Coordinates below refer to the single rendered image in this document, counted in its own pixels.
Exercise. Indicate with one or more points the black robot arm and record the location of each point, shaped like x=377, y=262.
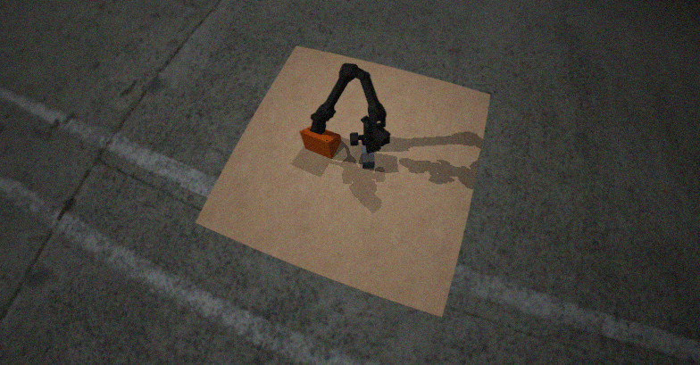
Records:
x=376, y=110

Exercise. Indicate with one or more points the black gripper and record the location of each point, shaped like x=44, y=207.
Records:
x=354, y=138

